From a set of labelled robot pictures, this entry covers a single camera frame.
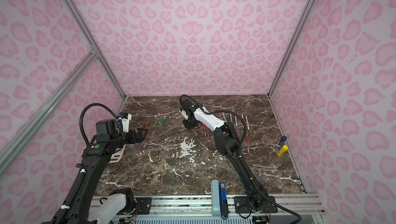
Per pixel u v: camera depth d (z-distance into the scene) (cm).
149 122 104
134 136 68
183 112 95
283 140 86
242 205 74
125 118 69
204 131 99
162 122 104
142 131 71
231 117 107
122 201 62
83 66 82
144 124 103
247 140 95
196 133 98
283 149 83
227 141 64
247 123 103
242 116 107
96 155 51
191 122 89
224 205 69
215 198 72
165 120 106
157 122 104
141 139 69
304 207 73
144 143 94
